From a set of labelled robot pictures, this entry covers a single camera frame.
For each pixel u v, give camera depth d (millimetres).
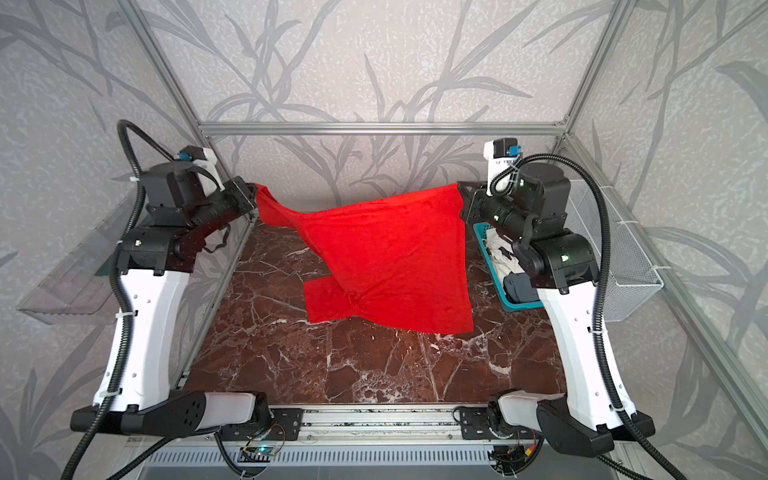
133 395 365
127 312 377
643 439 343
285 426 725
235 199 547
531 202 399
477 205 494
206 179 462
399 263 766
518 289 923
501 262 963
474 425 734
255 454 721
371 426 753
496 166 483
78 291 617
